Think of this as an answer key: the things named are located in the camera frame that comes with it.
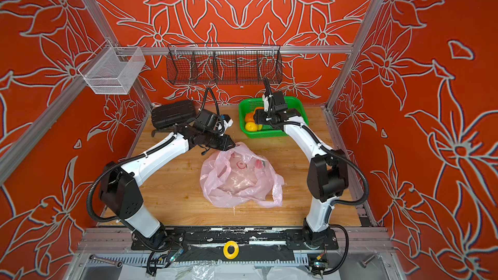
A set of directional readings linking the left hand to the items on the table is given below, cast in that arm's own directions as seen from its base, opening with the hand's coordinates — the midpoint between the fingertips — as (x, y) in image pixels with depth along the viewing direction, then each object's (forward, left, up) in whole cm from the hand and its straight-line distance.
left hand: (234, 142), depth 82 cm
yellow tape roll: (-39, -1, -16) cm, 42 cm away
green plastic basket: (+33, -4, -9) cm, 35 cm away
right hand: (+15, -11, +3) cm, 19 cm away
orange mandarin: (+26, -5, -12) cm, 28 cm away
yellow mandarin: (+18, -6, -10) cm, 21 cm away
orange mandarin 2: (+15, -10, +7) cm, 19 cm away
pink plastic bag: (-7, -3, -18) cm, 19 cm away
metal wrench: (-44, +38, -18) cm, 61 cm away
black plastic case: (+24, +39, -10) cm, 47 cm away
